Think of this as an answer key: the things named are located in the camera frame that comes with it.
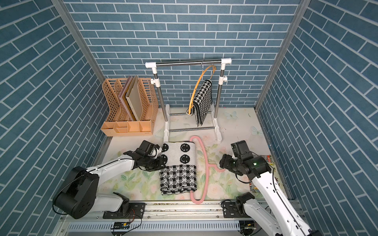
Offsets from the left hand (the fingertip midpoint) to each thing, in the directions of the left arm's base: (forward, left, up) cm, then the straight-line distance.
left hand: (168, 167), depth 86 cm
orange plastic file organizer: (+30, +38, +4) cm, 48 cm away
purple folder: (+32, +28, +26) cm, 50 cm away
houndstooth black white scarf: (+28, -20, +27) cm, 44 cm away
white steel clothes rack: (+48, -32, +1) cm, 58 cm away
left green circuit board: (-28, +21, -6) cm, 35 cm away
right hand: (-3, -31, +11) cm, 34 cm away
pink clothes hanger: (-2, -24, -2) cm, 24 cm away
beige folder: (+35, +24, +22) cm, 48 cm away
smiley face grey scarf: (-6, -7, +3) cm, 10 cm away
